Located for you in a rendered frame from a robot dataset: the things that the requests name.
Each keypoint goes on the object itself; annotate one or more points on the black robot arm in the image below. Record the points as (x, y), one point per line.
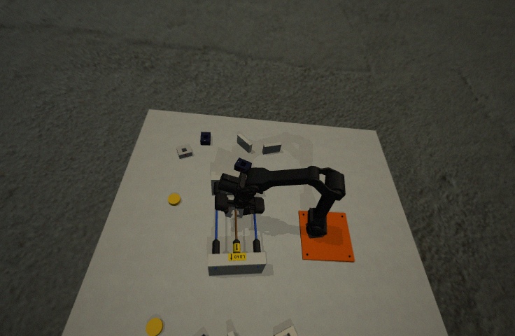
(261, 179)

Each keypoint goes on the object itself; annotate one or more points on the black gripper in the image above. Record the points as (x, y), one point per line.
(253, 206)

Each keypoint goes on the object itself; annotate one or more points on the three-wire cable run between two white terminal blocks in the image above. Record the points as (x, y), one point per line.
(236, 262)

